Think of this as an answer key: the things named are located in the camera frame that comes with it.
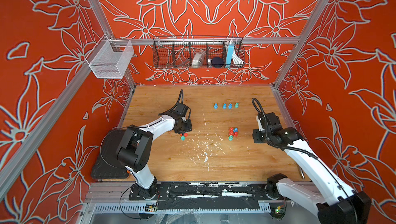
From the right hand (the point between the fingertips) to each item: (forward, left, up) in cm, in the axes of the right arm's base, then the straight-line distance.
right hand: (253, 134), depth 79 cm
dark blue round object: (+43, +17, +14) cm, 49 cm away
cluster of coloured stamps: (+7, +8, -11) cm, 16 cm away
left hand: (+9, +34, -9) cm, 36 cm away
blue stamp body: (+27, +17, -10) cm, 34 cm away
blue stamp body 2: (+27, +11, -11) cm, 31 cm away
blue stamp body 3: (+27, +7, -10) cm, 30 cm away
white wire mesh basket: (+40, +84, +19) cm, 95 cm away
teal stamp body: (+29, +2, -12) cm, 31 cm away
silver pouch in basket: (+40, +30, +19) cm, 53 cm away
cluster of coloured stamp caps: (+4, +38, -13) cm, 41 cm away
